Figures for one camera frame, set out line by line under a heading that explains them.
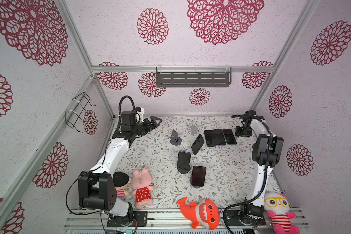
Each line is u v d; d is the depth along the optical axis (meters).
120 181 0.78
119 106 0.63
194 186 0.82
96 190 0.43
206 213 0.68
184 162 0.82
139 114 0.76
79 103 0.78
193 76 0.97
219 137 1.08
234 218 0.73
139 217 0.74
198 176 0.78
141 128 0.71
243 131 0.93
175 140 1.00
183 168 0.86
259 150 0.61
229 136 1.07
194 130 1.01
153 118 0.73
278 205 0.71
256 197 0.63
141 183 0.81
